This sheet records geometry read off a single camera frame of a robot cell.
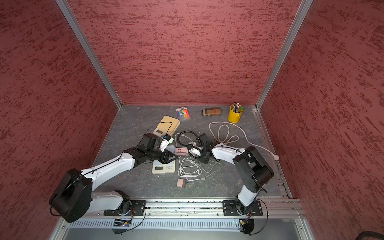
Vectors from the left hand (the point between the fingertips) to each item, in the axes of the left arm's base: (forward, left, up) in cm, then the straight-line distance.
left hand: (174, 158), depth 82 cm
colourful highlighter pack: (+41, -2, -7) cm, 42 cm away
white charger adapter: (+4, -12, +2) cm, 13 cm away
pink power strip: (+8, -3, -6) cm, 11 cm away
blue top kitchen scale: (-3, +9, -7) cm, 12 cm away
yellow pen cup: (+34, -40, +5) cm, 52 cm away
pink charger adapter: (-11, -4, -7) cm, 14 cm away
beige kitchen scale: (+10, +2, +17) cm, 20 cm away
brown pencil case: (+43, -24, -7) cm, 50 cm away
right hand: (+6, -17, -10) cm, 21 cm away
